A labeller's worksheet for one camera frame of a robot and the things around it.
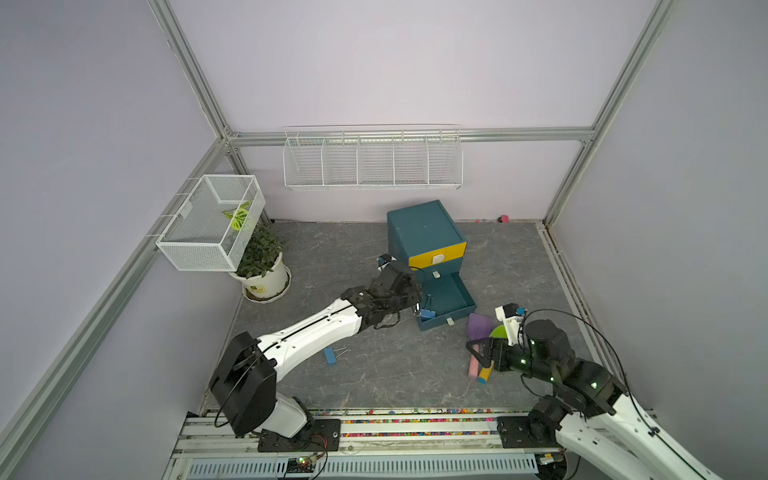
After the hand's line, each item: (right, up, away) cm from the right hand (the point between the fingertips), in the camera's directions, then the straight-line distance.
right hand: (474, 344), depth 72 cm
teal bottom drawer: (-3, +8, +24) cm, 25 cm away
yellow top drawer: (-3, +22, +14) cm, 27 cm away
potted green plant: (-59, +17, +15) cm, 63 cm away
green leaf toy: (-62, +33, +9) cm, 71 cm away
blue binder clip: (-9, +3, +21) cm, 24 cm away
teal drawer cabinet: (-10, +26, +14) cm, 32 cm away
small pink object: (+26, +36, +52) cm, 68 cm away
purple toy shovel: (+7, -1, +19) cm, 20 cm away
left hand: (-14, +11, +8) cm, 19 cm away
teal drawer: (-5, +15, +19) cm, 25 cm away
